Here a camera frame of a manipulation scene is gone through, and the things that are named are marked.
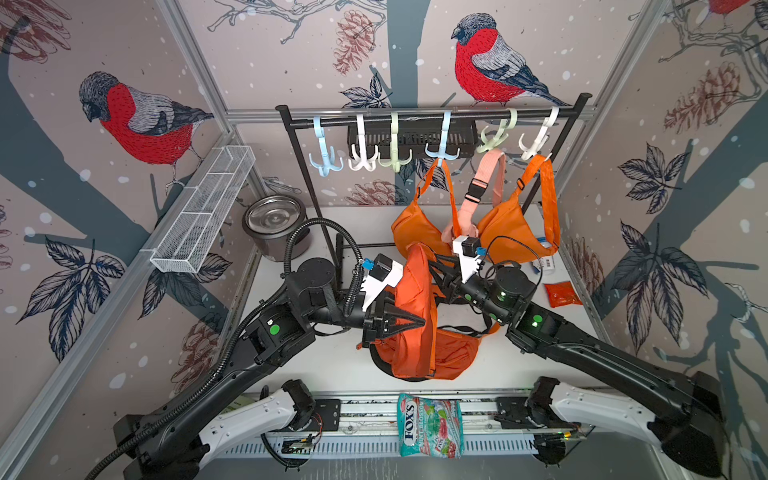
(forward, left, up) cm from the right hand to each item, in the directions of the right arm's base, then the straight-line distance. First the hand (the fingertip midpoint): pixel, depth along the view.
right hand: (431, 255), depth 67 cm
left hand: (-19, +3, +8) cm, 21 cm away
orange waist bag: (+18, -25, -13) cm, 33 cm away
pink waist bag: (+16, -10, -7) cm, 20 cm away
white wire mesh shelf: (+6, +60, 0) cm, 61 cm away
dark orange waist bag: (-12, -8, -29) cm, 32 cm away
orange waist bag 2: (-23, +4, +2) cm, 23 cm away
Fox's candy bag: (-29, -1, -29) cm, 41 cm away
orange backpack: (+19, +1, -10) cm, 22 cm away
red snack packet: (+8, -44, -30) cm, 54 cm away
